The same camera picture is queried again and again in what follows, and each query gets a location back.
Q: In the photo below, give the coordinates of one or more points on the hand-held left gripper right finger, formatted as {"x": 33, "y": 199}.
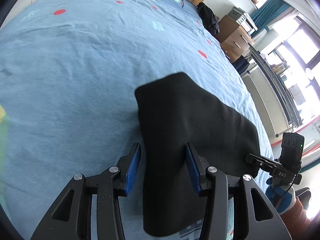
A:
{"x": 192, "y": 170}

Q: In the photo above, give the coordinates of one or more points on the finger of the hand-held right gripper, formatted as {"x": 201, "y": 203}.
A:
{"x": 260, "y": 163}

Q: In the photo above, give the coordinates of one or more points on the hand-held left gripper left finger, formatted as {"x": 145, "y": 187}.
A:
{"x": 132, "y": 170}

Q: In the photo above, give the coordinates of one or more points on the black pants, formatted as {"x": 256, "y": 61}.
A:
{"x": 187, "y": 117}

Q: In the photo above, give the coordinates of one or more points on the person's right forearm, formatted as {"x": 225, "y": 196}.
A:
{"x": 297, "y": 212}

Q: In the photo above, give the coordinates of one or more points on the person's right hand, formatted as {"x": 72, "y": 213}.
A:
{"x": 276, "y": 195}

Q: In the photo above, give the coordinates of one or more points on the dark cloth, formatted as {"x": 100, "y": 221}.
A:
{"x": 303, "y": 193}

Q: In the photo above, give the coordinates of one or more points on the white low cabinet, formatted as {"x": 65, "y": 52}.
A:
{"x": 265, "y": 105}

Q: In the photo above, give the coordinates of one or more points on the white round disc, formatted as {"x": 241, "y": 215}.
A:
{"x": 310, "y": 75}

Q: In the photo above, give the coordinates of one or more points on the dark paper bag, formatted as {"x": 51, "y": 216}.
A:
{"x": 242, "y": 65}

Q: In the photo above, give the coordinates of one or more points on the window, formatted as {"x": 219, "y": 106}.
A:
{"x": 300, "y": 42}

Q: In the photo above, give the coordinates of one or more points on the blue printed bed sheet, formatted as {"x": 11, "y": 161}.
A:
{"x": 75, "y": 67}

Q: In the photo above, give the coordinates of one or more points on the wooden dresser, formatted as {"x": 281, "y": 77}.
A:
{"x": 233, "y": 33}

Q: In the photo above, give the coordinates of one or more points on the teal curtain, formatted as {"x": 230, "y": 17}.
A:
{"x": 265, "y": 15}

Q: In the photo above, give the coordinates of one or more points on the grey printer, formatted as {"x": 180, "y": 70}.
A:
{"x": 243, "y": 20}

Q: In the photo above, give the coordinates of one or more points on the black backpack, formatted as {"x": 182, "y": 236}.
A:
{"x": 208, "y": 17}

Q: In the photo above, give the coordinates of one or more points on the grey metal rail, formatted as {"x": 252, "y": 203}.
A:
{"x": 275, "y": 80}

